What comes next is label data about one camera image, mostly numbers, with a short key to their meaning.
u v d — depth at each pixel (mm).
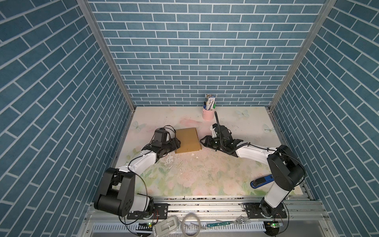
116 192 425
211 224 702
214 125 856
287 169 475
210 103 1048
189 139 893
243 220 708
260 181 781
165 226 679
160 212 734
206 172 877
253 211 735
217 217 735
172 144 806
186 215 717
